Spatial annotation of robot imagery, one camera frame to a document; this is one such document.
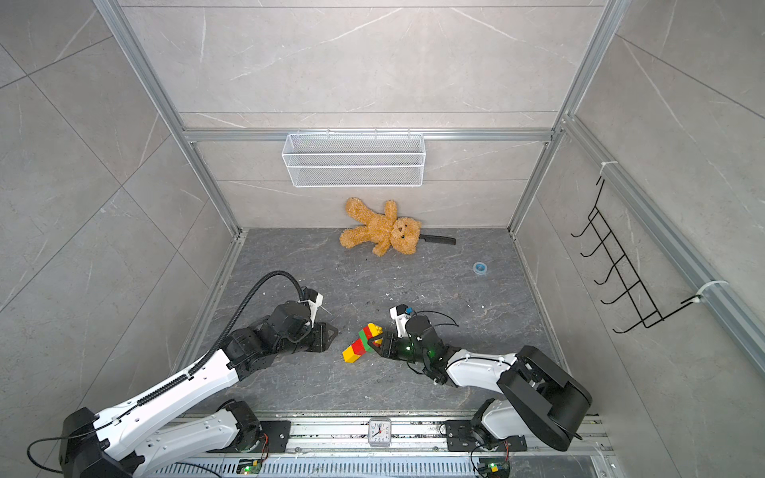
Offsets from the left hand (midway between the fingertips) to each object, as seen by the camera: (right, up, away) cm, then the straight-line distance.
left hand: (338, 328), depth 76 cm
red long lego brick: (+7, -3, +6) cm, 10 cm away
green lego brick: (+7, -6, +5) cm, 10 cm away
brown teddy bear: (+12, +28, +34) cm, 46 cm away
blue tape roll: (+47, +14, +31) cm, 58 cm away
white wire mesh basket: (+2, +52, +24) cm, 58 cm away
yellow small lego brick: (+2, -10, +8) cm, 13 cm away
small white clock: (+11, -25, -3) cm, 28 cm away
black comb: (+34, +26, +44) cm, 61 cm away
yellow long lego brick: (+9, -2, +6) cm, 11 cm away
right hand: (+9, -6, +5) cm, 12 cm away
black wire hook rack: (+69, +11, -12) cm, 70 cm away
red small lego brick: (+5, -7, +7) cm, 11 cm away
